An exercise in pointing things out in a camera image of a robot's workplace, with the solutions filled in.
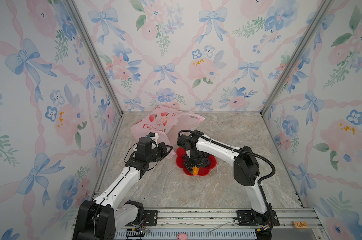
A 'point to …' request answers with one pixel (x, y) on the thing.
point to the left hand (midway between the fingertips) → (173, 145)
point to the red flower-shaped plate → (181, 152)
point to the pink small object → (182, 236)
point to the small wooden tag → (301, 225)
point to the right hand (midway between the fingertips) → (195, 168)
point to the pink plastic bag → (166, 122)
